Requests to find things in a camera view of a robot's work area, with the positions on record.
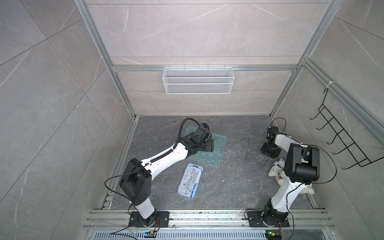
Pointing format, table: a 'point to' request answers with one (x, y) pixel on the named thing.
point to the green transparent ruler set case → (214, 158)
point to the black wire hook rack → (361, 159)
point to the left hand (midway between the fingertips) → (210, 141)
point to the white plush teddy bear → (308, 190)
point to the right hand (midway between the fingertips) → (268, 153)
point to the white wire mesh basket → (198, 80)
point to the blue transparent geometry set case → (190, 180)
